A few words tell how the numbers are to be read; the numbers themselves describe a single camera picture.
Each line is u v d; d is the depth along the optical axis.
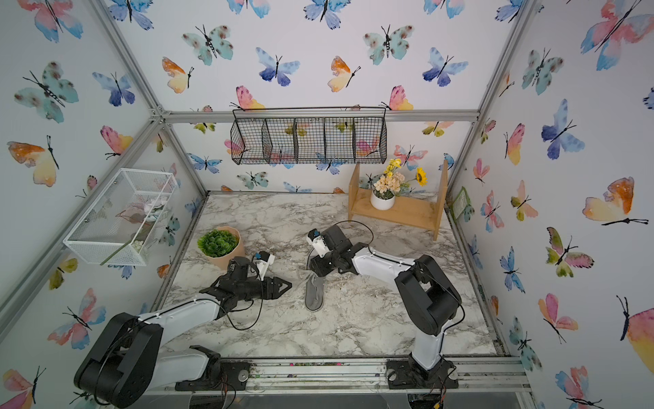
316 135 0.98
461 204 1.12
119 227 0.72
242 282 0.72
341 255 0.71
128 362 0.41
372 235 1.10
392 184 0.91
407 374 0.73
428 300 0.47
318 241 0.82
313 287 0.88
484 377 0.75
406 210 1.04
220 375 0.71
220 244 0.88
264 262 0.81
